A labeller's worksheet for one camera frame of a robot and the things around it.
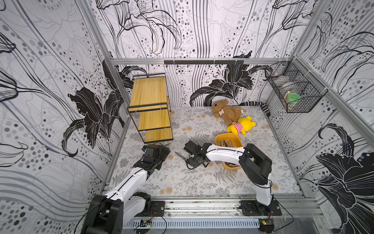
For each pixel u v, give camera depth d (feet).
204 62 3.04
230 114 3.32
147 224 2.37
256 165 1.59
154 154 2.24
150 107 2.41
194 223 2.51
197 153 2.22
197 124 3.56
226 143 3.14
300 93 2.69
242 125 3.25
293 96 2.57
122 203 1.39
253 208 2.35
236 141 3.14
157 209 2.41
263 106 3.90
